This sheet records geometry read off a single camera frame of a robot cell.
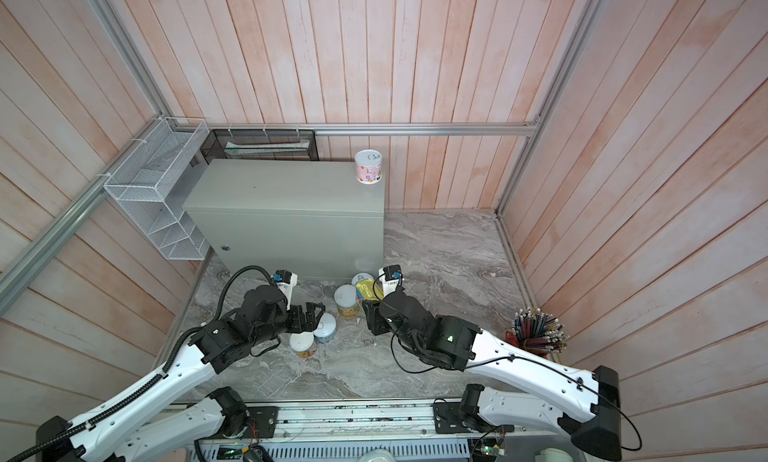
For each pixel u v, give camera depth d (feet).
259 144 2.98
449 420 2.39
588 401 1.33
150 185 2.49
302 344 2.61
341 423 2.45
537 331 2.52
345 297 2.88
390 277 1.97
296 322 2.17
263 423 2.40
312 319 2.22
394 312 1.59
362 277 3.09
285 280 2.21
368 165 2.51
